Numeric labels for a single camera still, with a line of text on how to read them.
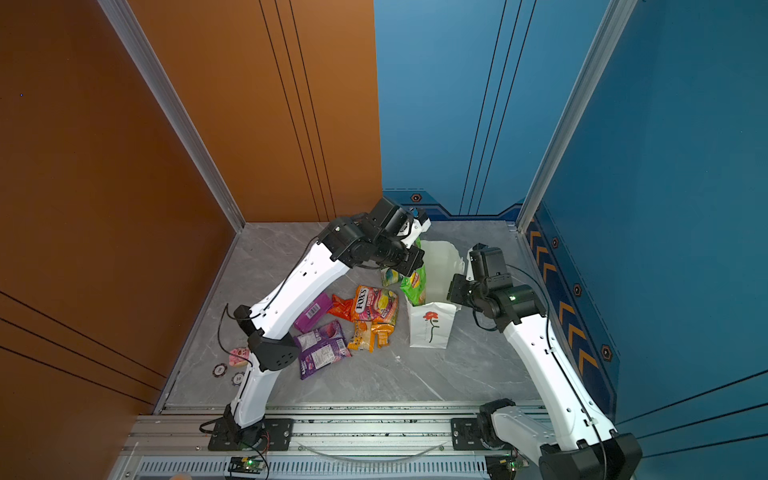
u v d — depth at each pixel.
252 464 0.71
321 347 0.85
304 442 0.73
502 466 0.71
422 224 0.64
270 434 0.73
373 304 0.94
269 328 0.48
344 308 0.94
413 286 0.69
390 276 1.02
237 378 0.83
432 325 0.77
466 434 0.73
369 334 0.89
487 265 0.54
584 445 0.37
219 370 0.85
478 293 0.60
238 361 0.83
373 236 0.53
